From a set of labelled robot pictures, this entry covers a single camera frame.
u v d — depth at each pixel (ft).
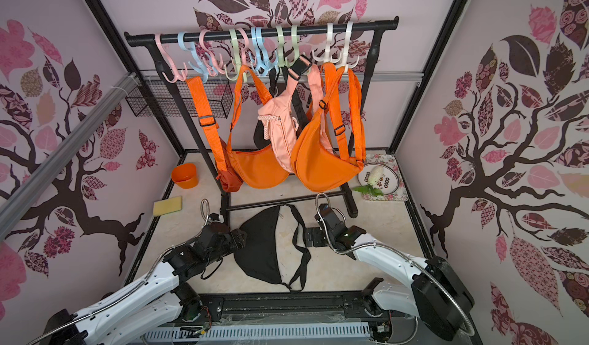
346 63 2.10
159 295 1.67
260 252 2.89
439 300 1.33
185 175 3.51
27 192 1.71
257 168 2.83
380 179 3.49
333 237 2.07
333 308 2.46
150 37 1.65
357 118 2.37
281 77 2.04
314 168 2.49
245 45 1.76
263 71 2.07
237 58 1.90
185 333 2.38
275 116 2.11
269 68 2.05
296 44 1.81
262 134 2.33
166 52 1.71
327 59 2.10
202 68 1.95
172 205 3.30
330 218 2.14
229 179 2.40
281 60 2.04
